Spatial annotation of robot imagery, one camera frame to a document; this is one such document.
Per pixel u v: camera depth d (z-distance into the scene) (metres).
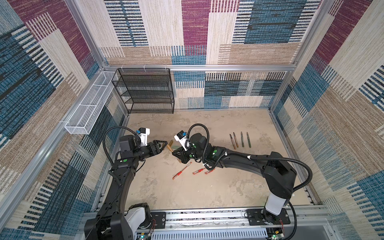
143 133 0.72
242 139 1.02
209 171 0.89
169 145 0.77
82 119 0.92
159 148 0.70
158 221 0.73
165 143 0.76
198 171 0.89
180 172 0.89
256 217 0.73
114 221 0.40
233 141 1.02
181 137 0.70
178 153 0.76
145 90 1.09
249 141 1.02
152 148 0.69
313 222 0.76
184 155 0.70
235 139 1.03
